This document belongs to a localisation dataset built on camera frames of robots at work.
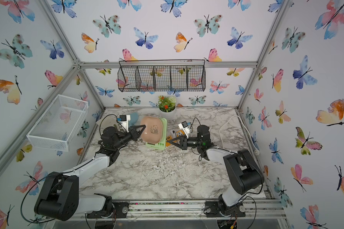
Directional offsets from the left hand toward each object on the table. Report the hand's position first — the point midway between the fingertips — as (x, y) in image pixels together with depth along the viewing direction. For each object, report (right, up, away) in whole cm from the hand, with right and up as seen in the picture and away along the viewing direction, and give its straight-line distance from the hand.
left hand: (146, 125), depth 80 cm
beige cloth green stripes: (-38, +2, +32) cm, 50 cm away
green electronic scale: (+9, -11, -1) cm, 14 cm away
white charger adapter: (+14, -6, +16) cm, 23 cm away
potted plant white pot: (+10, +13, +22) cm, 27 cm away
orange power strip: (+18, -6, +21) cm, 29 cm away
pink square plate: (+3, -4, -1) cm, 6 cm away
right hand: (+14, -9, -1) cm, 17 cm away
